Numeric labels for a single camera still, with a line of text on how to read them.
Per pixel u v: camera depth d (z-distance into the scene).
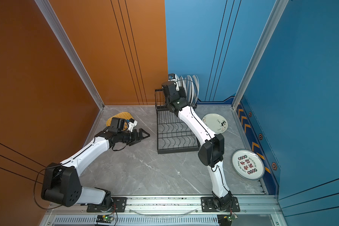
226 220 0.71
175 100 0.63
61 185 0.42
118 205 0.73
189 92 0.85
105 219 0.71
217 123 1.09
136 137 0.74
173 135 0.99
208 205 0.72
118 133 0.67
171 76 0.70
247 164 0.87
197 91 0.85
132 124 0.79
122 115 1.12
